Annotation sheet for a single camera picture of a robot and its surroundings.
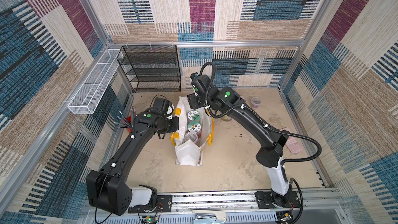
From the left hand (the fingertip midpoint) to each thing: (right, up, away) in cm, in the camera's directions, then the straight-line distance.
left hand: (179, 126), depth 80 cm
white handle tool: (+14, -38, -12) cm, 42 cm away
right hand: (+10, +13, -4) cm, 17 cm away
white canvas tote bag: (+8, -3, +9) cm, 13 cm away
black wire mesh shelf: (-23, +36, +29) cm, 52 cm away
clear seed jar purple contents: (+6, -5, +1) cm, 8 cm away
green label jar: (+7, +4, +14) cm, 16 cm away
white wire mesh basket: (-41, +12, -10) cm, 43 cm away
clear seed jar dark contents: (+48, +12, +25) cm, 55 cm away
